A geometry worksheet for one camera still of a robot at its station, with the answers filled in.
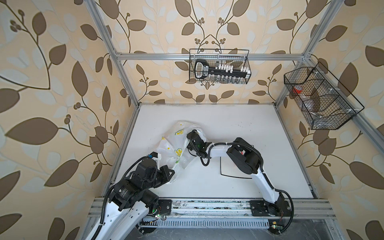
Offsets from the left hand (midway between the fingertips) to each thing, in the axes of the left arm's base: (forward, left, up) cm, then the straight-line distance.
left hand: (177, 172), depth 70 cm
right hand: (+27, +3, -13) cm, 30 cm away
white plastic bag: (+16, +5, -6) cm, 17 cm away
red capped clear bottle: (+47, -68, +13) cm, 84 cm away
